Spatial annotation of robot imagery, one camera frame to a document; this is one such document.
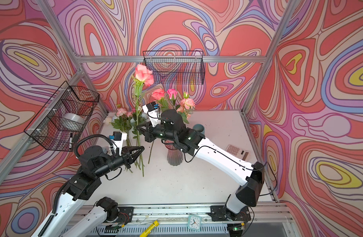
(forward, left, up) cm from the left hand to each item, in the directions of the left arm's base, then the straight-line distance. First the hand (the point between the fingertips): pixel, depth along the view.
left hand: (144, 149), depth 63 cm
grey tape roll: (+18, +38, +2) cm, 42 cm away
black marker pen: (+8, +39, -5) cm, 40 cm away
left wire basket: (+16, +46, 0) cm, 48 cm away
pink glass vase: (+13, -11, -30) cm, 34 cm away
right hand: (+5, +2, +6) cm, 8 cm away
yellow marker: (-25, -1, -29) cm, 39 cm away
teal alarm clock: (-23, -22, -28) cm, 43 cm away
